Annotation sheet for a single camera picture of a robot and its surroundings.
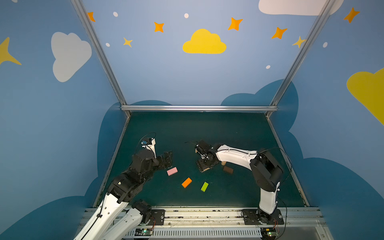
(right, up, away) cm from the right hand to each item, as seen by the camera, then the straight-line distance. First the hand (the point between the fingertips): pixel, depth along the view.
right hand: (205, 163), depth 91 cm
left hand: (-20, +10, -21) cm, 31 cm away
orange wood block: (-11, -10, -5) cm, 16 cm away
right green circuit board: (+29, -29, -20) cm, 46 cm away
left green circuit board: (-32, -28, -21) cm, 47 cm away
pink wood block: (-21, -4, -1) cm, 21 cm away
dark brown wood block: (+14, -4, -1) cm, 15 cm away
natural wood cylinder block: (+12, 0, +1) cm, 12 cm away
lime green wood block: (-1, -11, -7) cm, 14 cm away
